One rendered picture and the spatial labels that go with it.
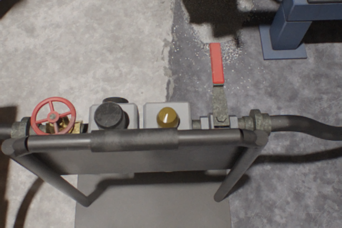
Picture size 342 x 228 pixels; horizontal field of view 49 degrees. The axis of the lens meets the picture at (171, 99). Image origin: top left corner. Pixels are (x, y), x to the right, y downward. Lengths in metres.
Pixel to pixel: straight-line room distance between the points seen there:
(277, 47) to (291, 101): 0.18
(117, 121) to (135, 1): 0.81
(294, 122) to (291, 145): 0.48
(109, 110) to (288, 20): 0.68
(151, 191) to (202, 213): 0.15
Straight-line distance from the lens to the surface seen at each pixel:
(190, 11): 1.33
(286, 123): 0.68
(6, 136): 0.71
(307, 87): 1.25
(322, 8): 1.13
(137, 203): 1.07
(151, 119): 0.64
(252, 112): 0.68
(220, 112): 0.64
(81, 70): 1.24
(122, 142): 0.52
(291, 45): 1.26
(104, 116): 0.60
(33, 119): 0.63
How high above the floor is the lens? 1.06
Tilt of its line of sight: 66 degrees down
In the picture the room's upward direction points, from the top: straight up
